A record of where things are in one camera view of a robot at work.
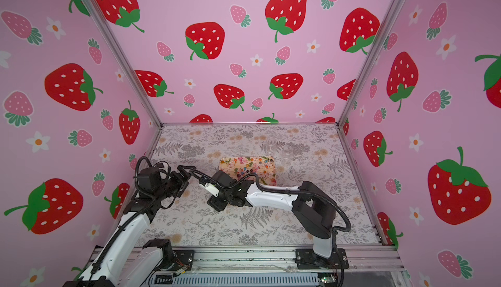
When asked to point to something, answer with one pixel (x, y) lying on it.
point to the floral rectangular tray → (263, 167)
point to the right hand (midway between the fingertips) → (208, 201)
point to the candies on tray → (241, 167)
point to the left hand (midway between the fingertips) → (194, 173)
